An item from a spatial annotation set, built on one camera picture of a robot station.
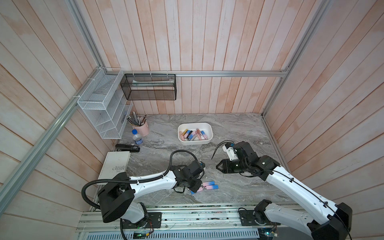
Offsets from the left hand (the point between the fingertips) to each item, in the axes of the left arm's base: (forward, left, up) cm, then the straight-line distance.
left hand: (195, 186), depth 81 cm
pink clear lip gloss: (+38, -4, -3) cm, 38 cm away
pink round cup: (+39, +37, +1) cm, 53 cm away
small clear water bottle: (+30, +38, +3) cm, 48 cm away
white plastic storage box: (+43, -10, 0) cm, 44 cm away
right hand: (+7, -12, +12) cm, 18 cm away
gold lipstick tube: (+40, +6, -2) cm, 41 cm away
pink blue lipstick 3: (+1, -10, -3) cm, 10 cm away
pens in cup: (+43, +42, +6) cm, 60 cm away
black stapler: (+26, +46, -2) cm, 53 cm away
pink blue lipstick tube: (+38, -7, -3) cm, 39 cm away
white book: (+15, +51, -3) cm, 53 cm away
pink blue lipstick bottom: (-1, -3, -2) cm, 3 cm away
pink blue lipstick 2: (+3, -10, -4) cm, 11 cm away
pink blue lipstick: (+36, +1, -2) cm, 36 cm away
